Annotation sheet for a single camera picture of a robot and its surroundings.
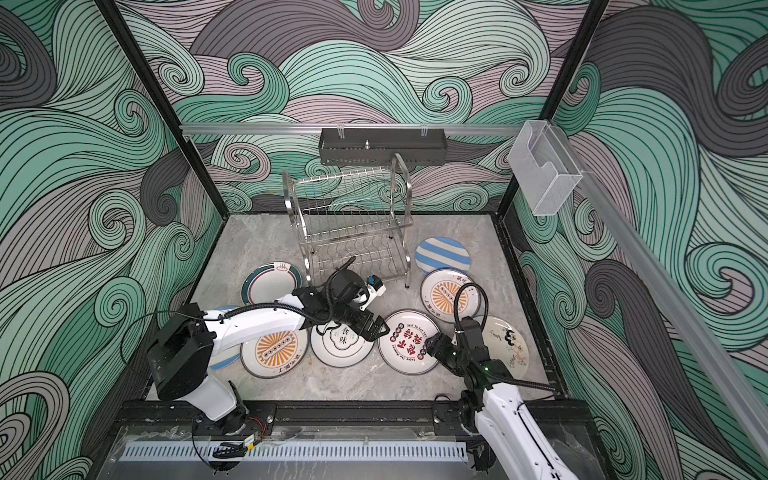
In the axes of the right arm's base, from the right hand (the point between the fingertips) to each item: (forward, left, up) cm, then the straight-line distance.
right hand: (432, 346), depth 84 cm
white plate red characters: (0, +9, -1) cm, 9 cm away
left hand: (+4, +15, +8) cm, 18 cm away
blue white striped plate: (+35, -7, -2) cm, 36 cm away
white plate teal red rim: (+20, +53, +1) cm, 56 cm away
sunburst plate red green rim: (+18, -4, -1) cm, 19 cm away
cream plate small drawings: (+2, -21, -1) cm, 21 cm away
